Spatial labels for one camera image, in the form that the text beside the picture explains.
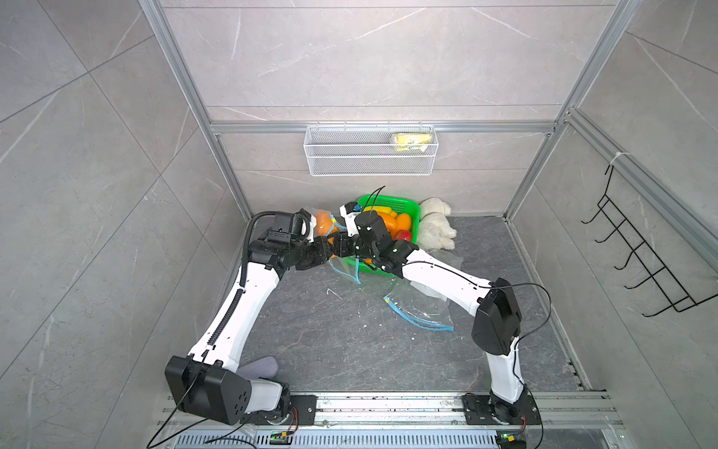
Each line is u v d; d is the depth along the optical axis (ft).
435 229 3.31
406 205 3.75
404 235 3.39
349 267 2.86
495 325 1.57
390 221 3.51
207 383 1.24
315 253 2.16
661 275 2.05
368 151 3.30
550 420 2.39
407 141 2.79
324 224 2.55
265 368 2.57
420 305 2.96
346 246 2.34
